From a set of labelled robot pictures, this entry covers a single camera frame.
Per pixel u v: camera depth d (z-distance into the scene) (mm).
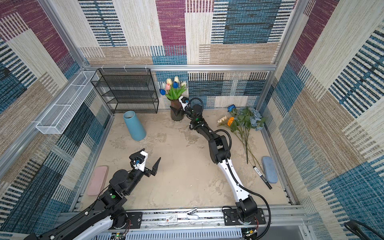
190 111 959
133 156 706
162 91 920
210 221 741
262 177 856
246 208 645
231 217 732
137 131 977
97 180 825
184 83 1028
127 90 1101
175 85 916
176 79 982
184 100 913
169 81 935
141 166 637
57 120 708
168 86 906
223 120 1064
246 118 998
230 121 1083
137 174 665
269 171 871
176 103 974
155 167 695
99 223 579
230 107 1162
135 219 734
